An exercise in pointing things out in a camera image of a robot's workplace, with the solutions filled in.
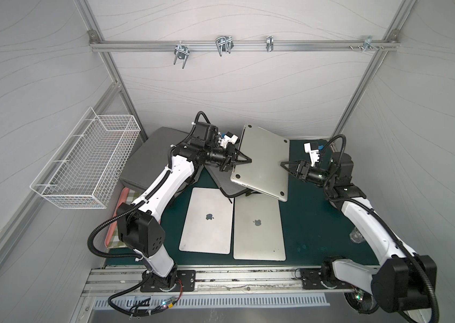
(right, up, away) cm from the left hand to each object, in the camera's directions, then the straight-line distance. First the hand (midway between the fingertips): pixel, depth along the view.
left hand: (251, 163), depth 68 cm
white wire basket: (-58, -3, 0) cm, 58 cm away
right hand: (+13, -1, +6) cm, 14 cm away
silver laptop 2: (+5, -29, +18) cm, 34 cm away
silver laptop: (-17, -27, +20) cm, 38 cm away
